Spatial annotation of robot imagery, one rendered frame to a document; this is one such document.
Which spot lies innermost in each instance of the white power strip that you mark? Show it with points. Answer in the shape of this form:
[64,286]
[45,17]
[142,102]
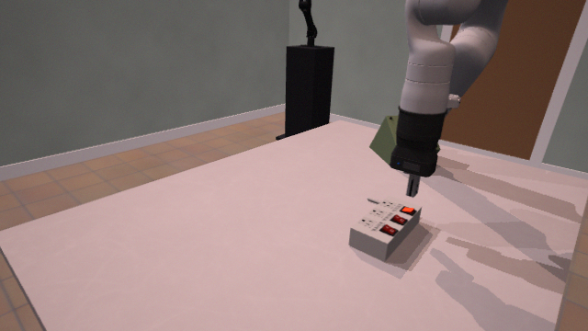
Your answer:
[381,231]

